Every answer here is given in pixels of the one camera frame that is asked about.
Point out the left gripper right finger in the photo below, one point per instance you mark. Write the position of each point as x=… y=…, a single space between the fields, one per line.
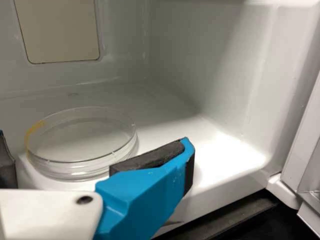
x=145 y=195

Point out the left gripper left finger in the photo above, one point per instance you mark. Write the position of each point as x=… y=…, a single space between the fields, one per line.
x=7 y=172

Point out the black platform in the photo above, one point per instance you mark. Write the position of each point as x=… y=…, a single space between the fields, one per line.
x=225 y=220

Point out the petri dish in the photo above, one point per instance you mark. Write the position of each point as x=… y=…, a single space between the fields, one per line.
x=82 y=142

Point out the incubator door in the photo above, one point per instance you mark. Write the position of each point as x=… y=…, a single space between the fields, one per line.
x=307 y=150

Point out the white incubator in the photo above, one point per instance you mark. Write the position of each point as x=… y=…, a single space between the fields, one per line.
x=200 y=75

